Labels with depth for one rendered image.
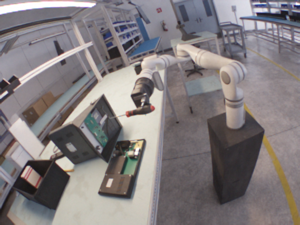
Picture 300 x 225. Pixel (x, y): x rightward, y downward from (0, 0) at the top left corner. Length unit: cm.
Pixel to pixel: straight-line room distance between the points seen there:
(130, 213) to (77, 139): 37
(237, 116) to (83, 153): 73
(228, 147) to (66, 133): 71
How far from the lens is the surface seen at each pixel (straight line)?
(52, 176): 70
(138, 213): 47
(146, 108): 45
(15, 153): 94
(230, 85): 63
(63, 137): 68
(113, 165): 59
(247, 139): 77
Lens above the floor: 141
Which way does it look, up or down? 31 degrees down
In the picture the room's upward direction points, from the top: 24 degrees counter-clockwise
